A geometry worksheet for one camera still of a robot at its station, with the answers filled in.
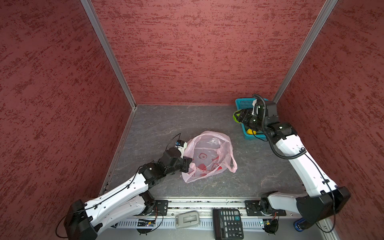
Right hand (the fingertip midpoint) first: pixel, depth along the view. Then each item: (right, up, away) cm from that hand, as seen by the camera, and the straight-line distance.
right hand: (236, 119), depth 75 cm
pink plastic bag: (-11, -21, +19) cm, 31 cm away
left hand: (-24, -23, +1) cm, 33 cm away
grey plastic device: (-25, -48, -5) cm, 55 cm away
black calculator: (-6, -49, -7) cm, 50 cm away
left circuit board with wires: (-46, -52, -3) cm, 69 cm away
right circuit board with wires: (+16, -52, -4) cm, 55 cm away
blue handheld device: (+29, -49, -7) cm, 57 cm away
